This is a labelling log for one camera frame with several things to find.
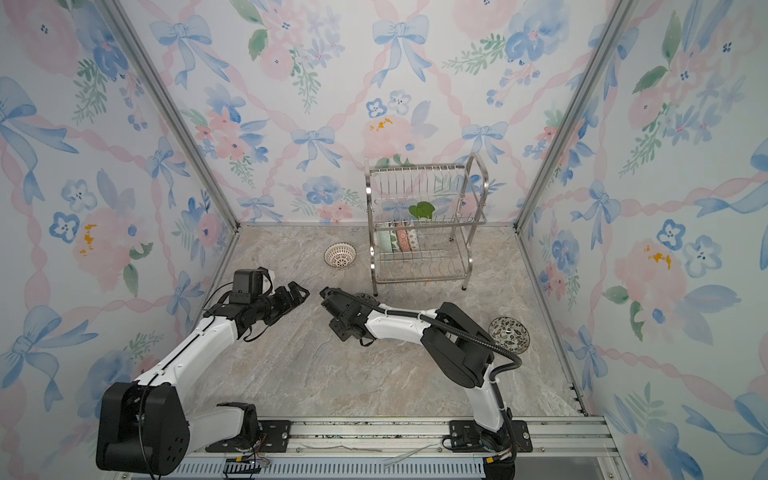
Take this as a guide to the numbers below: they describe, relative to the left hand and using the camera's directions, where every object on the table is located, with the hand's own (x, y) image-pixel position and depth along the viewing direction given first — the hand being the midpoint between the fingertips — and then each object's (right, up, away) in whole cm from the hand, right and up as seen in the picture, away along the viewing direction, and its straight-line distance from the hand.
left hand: (300, 296), depth 86 cm
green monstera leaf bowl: (+28, +15, +14) cm, 35 cm away
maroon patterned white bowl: (+8, +12, +24) cm, 28 cm away
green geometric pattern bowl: (+34, +17, +14) cm, 40 cm away
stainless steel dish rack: (+35, +22, -1) cm, 42 cm away
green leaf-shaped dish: (+36, +25, 0) cm, 44 cm away
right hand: (+11, -7, +6) cm, 15 cm away
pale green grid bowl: (+24, +16, +14) cm, 32 cm away
